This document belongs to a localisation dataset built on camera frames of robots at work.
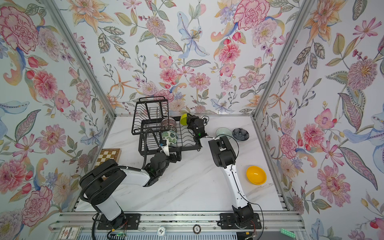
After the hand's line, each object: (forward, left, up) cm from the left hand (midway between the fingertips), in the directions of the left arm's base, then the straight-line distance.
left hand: (177, 147), depth 89 cm
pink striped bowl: (+26, +8, -5) cm, 28 cm away
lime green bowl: (+25, -3, -2) cm, 25 cm away
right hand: (+27, -4, +3) cm, 28 cm away
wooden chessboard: (+1, +45, -8) cm, 46 cm away
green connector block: (-42, -53, -10) cm, 68 cm away
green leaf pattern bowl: (+14, +6, -7) cm, 17 cm away
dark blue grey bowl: (+16, -43, -9) cm, 47 cm away
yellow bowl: (-14, -46, -9) cm, 49 cm away
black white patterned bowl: (+20, +6, -6) cm, 22 cm away
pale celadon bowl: (+19, -31, -7) cm, 37 cm away
